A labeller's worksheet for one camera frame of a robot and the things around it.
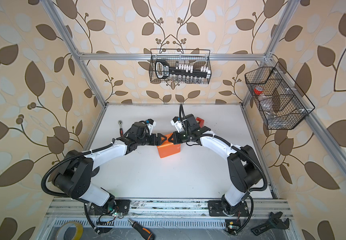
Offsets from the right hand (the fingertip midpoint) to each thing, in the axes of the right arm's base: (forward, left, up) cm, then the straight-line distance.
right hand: (169, 140), depth 84 cm
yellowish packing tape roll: (-40, +40, -10) cm, 57 cm away
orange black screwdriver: (-41, +11, -12) cm, 44 cm away
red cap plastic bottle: (+18, -50, +20) cm, 57 cm away
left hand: (+4, +4, -1) cm, 5 cm away
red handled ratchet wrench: (+25, +37, -12) cm, 46 cm away
